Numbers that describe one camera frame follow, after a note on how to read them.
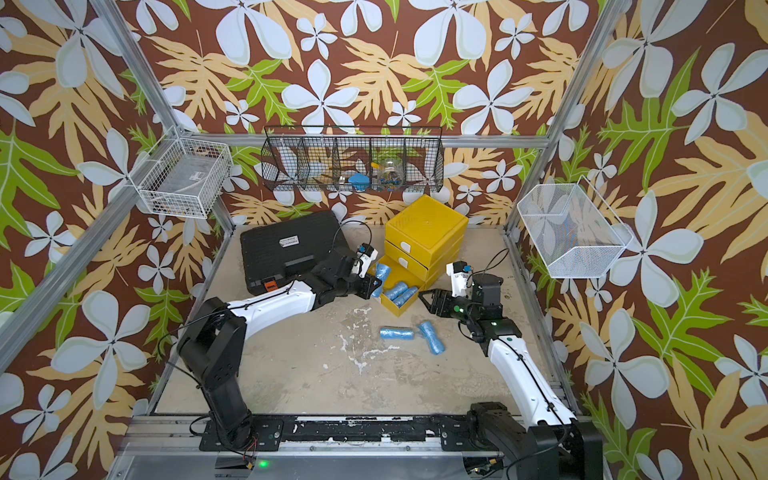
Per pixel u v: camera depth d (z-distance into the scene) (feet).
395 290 3.22
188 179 2.80
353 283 2.48
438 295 2.34
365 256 2.58
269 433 2.43
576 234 2.65
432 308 2.37
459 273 2.40
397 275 3.22
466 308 2.29
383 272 2.90
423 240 2.83
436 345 2.87
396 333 2.90
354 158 3.20
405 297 3.14
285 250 3.41
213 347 1.55
